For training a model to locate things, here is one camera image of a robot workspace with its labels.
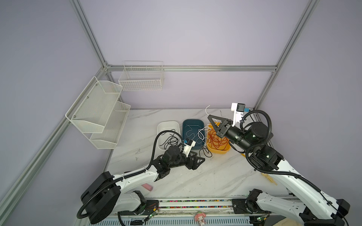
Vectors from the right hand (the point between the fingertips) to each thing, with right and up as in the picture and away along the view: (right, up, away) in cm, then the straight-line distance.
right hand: (207, 117), depth 56 cm
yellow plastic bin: (+10, -21, +38) cm, 44 cm away
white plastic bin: (-24, -5, +48) cm, 54 cm away
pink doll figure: (-2, -49, +13) cm, 51 cm away
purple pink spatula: (-31, -39, +24) cm, 55 cm away
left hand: (-1, -21, +20) cm, 29 cm away
